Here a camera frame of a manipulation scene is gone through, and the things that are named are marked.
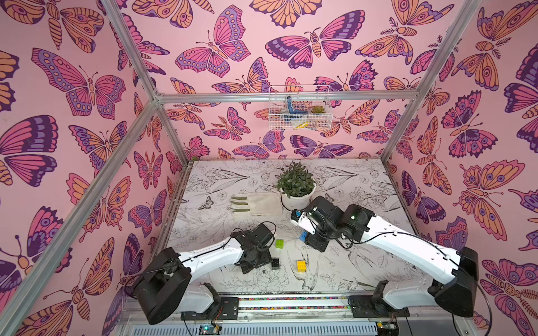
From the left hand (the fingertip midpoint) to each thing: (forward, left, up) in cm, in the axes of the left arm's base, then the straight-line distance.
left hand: (266, 261), depth 84 cm
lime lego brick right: (+7, -5, 0) cm, 9 cm away
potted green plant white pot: (+26, -13, +16) cm, 33 cm away
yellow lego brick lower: (-2, -14, +2) cm, 14 cm away
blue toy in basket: (+53, -10, +32) cm, 63 cm away
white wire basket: (+57, -15, +34) cm, 68 cm away
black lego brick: (-2, -4, +2) cm, 5 cm away
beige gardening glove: (+27, +6, +1) cm, 28 cm away
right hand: (+4, -16, +15) cm, 22 cm away
